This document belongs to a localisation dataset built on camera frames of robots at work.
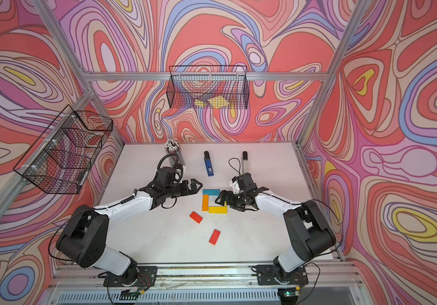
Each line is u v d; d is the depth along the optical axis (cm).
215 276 75
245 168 102
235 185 84
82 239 44
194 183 80
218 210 91
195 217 88
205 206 93
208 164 108
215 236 83
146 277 72
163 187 69
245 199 68
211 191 99
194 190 79
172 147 93
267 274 72
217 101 91
